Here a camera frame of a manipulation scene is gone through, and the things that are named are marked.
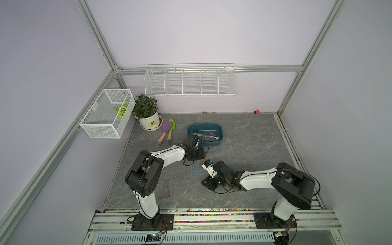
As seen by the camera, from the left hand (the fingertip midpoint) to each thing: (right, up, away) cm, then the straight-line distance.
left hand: (203, 156), depth 92 cm
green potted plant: (-38, +31, +6) cm, 49 cm away
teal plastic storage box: (-2, +17, +16) cm, 24 cm away
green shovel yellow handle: (-23, +17, +19) cm, 34 cm away
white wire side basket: (-53, +24, -8) cm, 59 cm away
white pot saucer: (-33, +23, +23) cm, 46 cm away
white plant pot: (-38, +21, +12) cm, 45 cm away
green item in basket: (-44, +27, -11) cm, 53 cm away
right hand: (0, -13, -7) cm, 14 cm away
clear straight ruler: (+2, +12, +13) cm, 18 cm away
